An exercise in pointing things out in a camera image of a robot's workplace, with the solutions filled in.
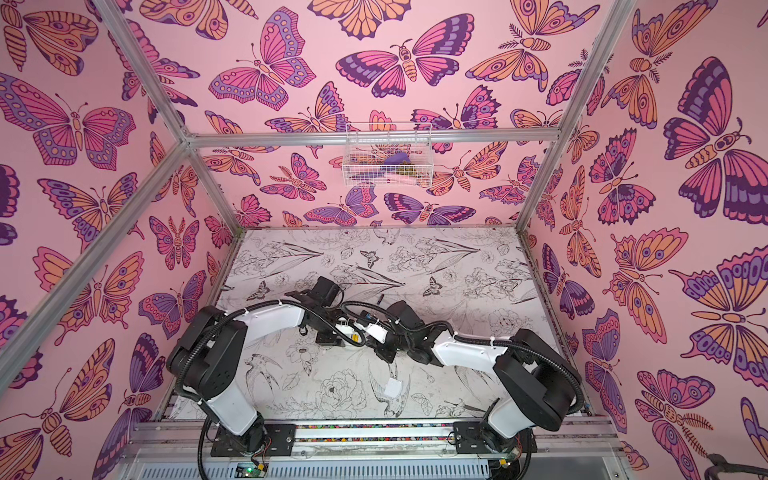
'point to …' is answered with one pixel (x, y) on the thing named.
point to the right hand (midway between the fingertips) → (369, 336)
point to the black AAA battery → (380, 299)
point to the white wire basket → (388, 154)
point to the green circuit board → (251, 470)
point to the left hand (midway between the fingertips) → (346, 327)
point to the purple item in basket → (397, 159)
